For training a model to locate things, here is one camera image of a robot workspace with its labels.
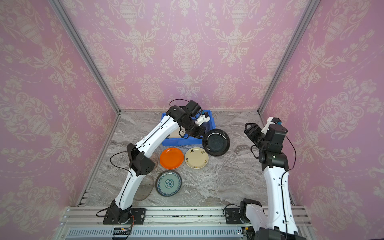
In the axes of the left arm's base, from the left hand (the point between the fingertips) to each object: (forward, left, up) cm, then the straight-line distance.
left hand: (205, 138), depth 80 cm
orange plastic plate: (-3, +20, -19) cm, 28 cm away
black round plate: (-1, -6, -2) cm, 6 cm away
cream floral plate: (-1, +4, -20) cm, 20 cm away
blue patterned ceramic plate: (-17, +20, -21) cm, 34 cm away
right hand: (+1, -21, +10) cm, 23 cm away
